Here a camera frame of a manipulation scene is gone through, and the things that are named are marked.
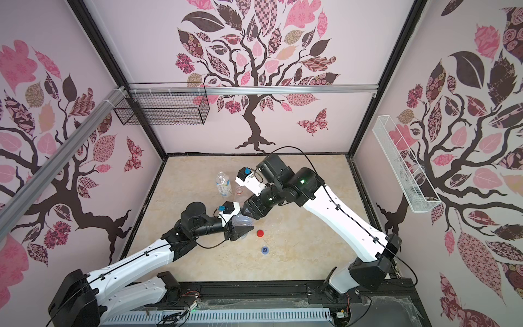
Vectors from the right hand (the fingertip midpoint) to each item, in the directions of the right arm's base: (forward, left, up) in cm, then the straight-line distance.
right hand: (250, 210), depth 64 cm
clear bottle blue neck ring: (-2, +3, -3) cm, 4 cm away
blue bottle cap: (-3, -4, -28) cm, 29 cm away
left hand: (0, +1, -8) cm, 9 cm away
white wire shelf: (+4, -55, +2) cm, 55 cm away
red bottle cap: (+4, -2, -29) cm, 29 cm away
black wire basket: (+95, +66, -21) cm, 118 cm away
